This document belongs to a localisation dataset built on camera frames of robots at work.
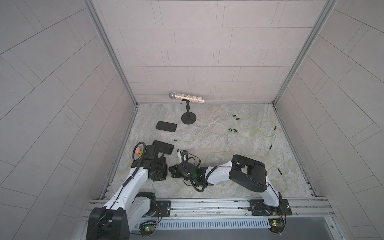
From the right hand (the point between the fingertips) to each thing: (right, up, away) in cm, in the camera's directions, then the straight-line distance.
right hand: (167, 171), depth 82 cm
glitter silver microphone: (+2, +44, +9) cm, 44 cm away
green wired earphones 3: (+63, +12, +12) cm, 65 cm away
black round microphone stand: (+10, +29, +24) cm, 39 cm away
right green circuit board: (+54, -19, -14) cm, 59 cm away
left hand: (+1, +4, +3) cm, 5 cm away
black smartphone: (-6, +24, +21) cm, 32 cm away
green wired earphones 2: (+37, +21, +19) cm, 46 cm away
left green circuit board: (-5, -18, -18) cm, 26 cm away
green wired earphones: (+61, -8, -5) cm, 62 cm away
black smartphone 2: (-6, +11, +14) cm, 19 cm away
